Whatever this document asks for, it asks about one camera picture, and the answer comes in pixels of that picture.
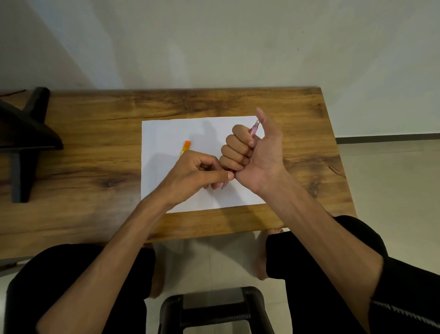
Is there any black television stand leg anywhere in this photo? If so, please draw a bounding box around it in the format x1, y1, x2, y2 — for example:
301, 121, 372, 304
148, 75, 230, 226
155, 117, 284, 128
11, 86, 51, 204

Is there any person's left hand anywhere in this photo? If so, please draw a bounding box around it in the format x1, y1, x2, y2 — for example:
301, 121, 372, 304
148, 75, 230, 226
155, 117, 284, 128
154, 150, 236, 211

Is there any dark skirting board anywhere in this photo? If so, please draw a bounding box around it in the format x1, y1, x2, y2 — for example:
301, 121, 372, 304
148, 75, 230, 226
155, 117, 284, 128
335, 133, 440, 145

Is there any person's right hand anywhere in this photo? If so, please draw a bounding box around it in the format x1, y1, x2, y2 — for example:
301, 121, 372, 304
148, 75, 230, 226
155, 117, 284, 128
219, 107, 288, 197

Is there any white paper sheet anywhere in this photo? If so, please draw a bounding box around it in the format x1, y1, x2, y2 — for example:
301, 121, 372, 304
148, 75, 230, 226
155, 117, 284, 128
141, 115, 267, 214

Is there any person's left forearm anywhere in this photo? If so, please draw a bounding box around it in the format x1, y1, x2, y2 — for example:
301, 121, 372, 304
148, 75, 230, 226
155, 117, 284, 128
36, 198, 171, 334

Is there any person's right trouser leg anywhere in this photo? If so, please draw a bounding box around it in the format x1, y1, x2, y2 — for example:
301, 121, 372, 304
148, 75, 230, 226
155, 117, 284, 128
265, 215, 389, 334

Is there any grey metal bar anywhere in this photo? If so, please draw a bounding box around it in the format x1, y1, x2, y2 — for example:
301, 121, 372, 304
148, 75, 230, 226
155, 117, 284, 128
0, 260, 27, 278

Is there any person's trouser leg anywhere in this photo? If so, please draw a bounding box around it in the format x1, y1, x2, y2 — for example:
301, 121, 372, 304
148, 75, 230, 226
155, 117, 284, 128
265, 215, 389, 334
3, 243, 156, 334

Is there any person's right foot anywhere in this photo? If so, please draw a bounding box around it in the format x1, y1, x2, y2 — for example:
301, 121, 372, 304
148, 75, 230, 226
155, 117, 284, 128
253, 228, 284, 281

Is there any black stool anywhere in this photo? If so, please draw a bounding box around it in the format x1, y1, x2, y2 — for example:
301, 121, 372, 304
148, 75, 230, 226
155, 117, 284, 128
158, 286, 275, 334

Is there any person's foot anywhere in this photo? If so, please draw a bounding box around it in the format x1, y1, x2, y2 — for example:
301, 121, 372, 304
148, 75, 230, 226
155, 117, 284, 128
253, 228, 284, 281
148, 247, 165, 299

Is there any black right shirt sleeve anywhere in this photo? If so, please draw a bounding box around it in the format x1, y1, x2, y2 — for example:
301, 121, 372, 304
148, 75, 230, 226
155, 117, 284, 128
368, 256, 440, 334

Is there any person's left foot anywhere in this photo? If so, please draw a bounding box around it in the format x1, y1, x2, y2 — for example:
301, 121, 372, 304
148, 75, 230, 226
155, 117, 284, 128
148, 247, 165, 299

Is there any person's left trouser leg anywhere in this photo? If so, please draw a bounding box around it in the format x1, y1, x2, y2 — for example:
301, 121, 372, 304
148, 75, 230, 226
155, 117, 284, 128
3, 243, 156, 334

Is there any person's right forearm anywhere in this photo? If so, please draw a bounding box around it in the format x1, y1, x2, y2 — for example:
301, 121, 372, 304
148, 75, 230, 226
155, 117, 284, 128
263, 170, 384, 334

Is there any pink mechanical pencil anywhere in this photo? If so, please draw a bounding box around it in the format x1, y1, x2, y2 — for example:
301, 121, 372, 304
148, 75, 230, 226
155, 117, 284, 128
221, 119, 261, 190

